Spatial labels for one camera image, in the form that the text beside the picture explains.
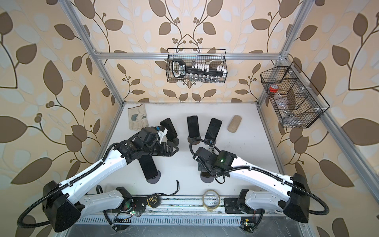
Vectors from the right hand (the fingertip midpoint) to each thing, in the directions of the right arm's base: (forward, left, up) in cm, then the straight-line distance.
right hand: (206, 163), depth 77 cm
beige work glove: (+40, +48, -9) cm, 63 cm away
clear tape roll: (-19, -1, -11) cm, 22 cm away
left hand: (+6, +18, +6) cm, 20 cm away
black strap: (-11, +17, -12) cm, 23 cm away
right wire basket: (+20, -47, +21) cm, 55 cm away
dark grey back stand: (+18, +19, -9) cm, 28 cm away
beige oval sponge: (+33, -23, -10) cm, 41 cm away
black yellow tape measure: (-15, +27, -9) cm, 32 cm away
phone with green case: (0, +31, -1) cm, 31 cm away
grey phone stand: (-4, +29, -11) cm, 31 cm away
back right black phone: (+21, -6, +1) cm, 22 cm away
